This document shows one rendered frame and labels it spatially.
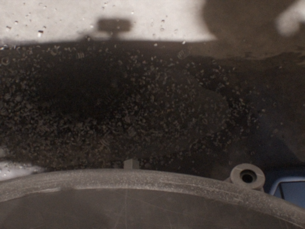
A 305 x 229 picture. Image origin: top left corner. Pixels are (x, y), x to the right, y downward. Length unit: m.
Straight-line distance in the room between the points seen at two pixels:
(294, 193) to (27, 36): 0.55
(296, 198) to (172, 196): 0.51
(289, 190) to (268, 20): 0.36
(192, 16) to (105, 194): 0.31
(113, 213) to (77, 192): 0.04
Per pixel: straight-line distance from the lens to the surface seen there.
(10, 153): 0.99
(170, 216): 0.59
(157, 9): 0.81
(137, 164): 0.80
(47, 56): 0.85
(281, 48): 0.88
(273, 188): 1.11
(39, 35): 0.82
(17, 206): 0.59
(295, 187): 1.10
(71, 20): 0.81
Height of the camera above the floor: 0.65
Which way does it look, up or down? 44 degrees down
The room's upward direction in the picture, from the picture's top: 173 degrees clockwise
